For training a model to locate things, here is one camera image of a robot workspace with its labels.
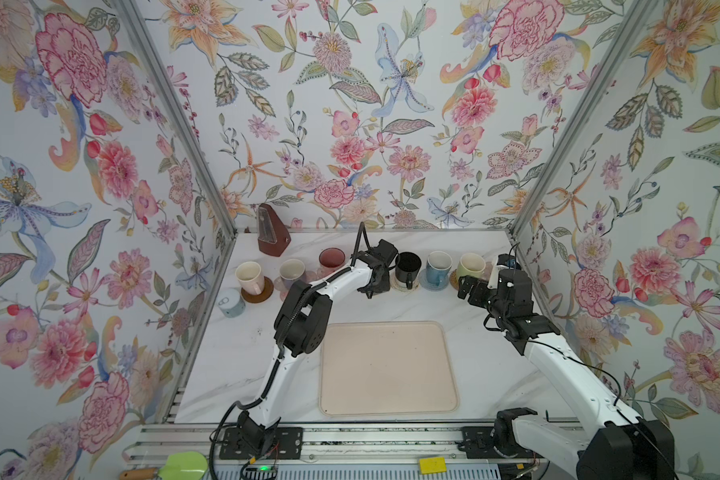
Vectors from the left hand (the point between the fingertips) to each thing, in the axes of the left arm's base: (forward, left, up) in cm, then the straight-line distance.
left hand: (382, 287), depth 101 cm
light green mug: (+6, -30, +4) cm, 31 cm away
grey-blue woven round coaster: (+4, -15, -3) cm, 16 cm away
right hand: (-9, -24, +15) cm, 30 cm away
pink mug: (+6, +17, +7) cm, 20 cm away
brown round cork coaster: (-3, +41, -1) cm, 41 cm away
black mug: (+4, -8, +6) cm, 11 cm away
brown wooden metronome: (+20, +39, +4) cm, 44 cm away
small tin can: (-7, +48, +2) cm, 49 cm away
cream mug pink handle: (0, +43, +6) cm, 43 cm away
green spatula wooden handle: (-49, +51, -2) cm, 70 cm away
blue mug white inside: (+3, -18, +6) cm, 19 cm away
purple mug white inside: (+5, +31, +4) cm, 31 cm away
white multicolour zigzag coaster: (0, -7, 0) cm, 7 cm away
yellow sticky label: (-50, -9, -1) cm, 51 cm away
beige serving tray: (-26, 0, -3) cm, 26 cm away
